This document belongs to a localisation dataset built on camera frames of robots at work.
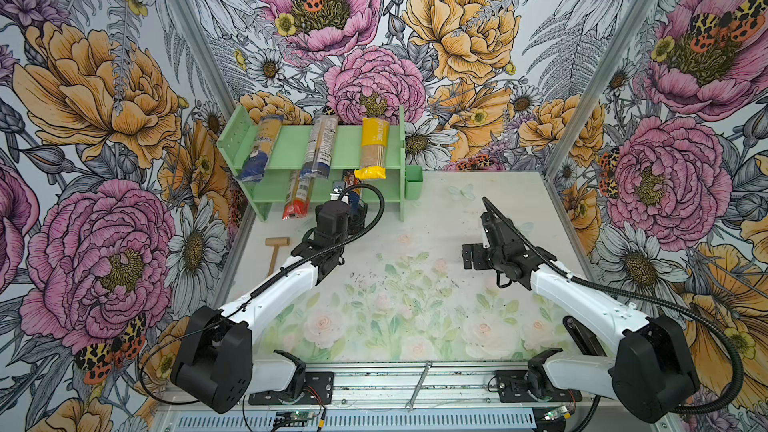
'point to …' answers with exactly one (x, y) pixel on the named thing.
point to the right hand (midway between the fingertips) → (480, 260)
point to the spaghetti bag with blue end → (268, 129)
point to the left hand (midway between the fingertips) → (344, 213)
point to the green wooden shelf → (284, 183)
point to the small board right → (549, 416)
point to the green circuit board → (294, 415)
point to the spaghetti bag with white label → (319, 151)
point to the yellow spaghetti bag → (373, 157)
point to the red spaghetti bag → (297, 199)
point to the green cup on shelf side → (414, 182)
